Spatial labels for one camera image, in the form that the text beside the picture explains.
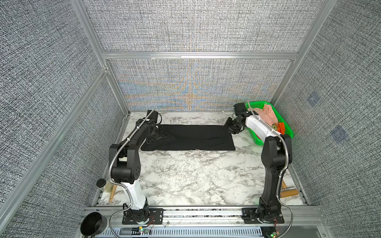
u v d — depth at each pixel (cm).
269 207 63
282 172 56
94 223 70
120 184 51
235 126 84
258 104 113
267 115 105
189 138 110
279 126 102
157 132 82
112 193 80
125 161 49
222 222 73
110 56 92
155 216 73
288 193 80
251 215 73
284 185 82
